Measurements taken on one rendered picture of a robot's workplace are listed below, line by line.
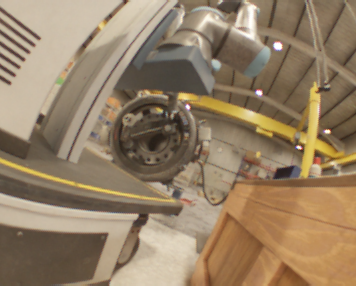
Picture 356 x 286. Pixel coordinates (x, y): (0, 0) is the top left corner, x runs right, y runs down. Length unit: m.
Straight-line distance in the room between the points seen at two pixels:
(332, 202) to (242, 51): 0.51
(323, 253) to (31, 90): 0.42
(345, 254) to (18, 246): 0.38
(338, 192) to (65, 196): 0.34
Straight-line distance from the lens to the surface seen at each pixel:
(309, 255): 0.23
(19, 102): 0.28
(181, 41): 0.49
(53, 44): 0.29
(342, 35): 9.58
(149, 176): 1.27
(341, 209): 0.22
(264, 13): 9.26
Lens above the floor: 0.41
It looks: 9 degrees up
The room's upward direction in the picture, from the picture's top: 23 degrees clockwise
